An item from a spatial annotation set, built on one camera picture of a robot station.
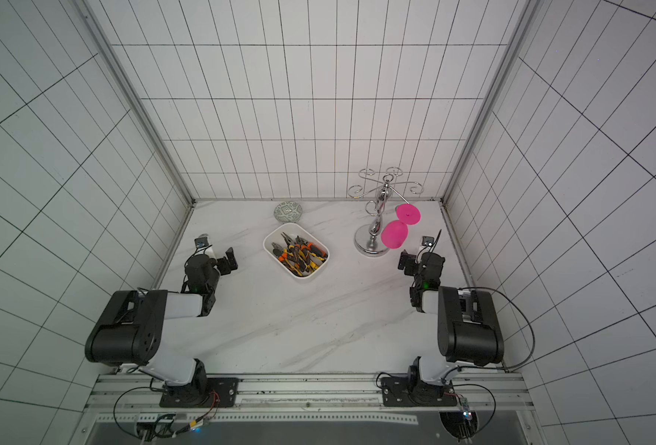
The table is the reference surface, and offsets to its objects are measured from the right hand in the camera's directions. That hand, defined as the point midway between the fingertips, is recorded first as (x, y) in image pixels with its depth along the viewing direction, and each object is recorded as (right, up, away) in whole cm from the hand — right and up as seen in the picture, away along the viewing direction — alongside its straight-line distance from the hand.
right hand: (410, 248), depth 95 cm
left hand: (-68, -2, 0) cm, 68 cm away
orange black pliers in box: (-36, 0, +3) cm, 36 cm away
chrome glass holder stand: (-14, +3, +10) cm, 17 cm away
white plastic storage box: (-43, +6, +9) cm, 45 cm away
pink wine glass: (-7, +6, -7) cm, 12 cm away
